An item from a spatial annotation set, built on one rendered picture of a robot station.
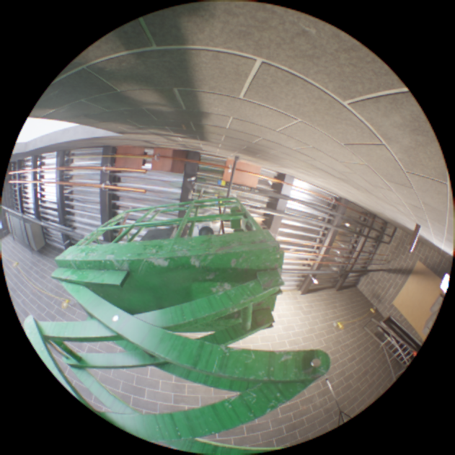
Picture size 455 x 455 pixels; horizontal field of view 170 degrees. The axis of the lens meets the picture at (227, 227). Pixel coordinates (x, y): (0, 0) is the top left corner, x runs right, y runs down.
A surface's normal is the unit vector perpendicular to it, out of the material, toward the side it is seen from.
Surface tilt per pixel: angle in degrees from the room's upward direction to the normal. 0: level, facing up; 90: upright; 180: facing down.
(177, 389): 90
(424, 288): 90
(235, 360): 90
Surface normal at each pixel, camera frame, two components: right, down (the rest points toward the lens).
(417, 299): -0.97, -0.16
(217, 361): -0.06, -0.92
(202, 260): 0.10, 0.38
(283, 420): 0.21, -0.91
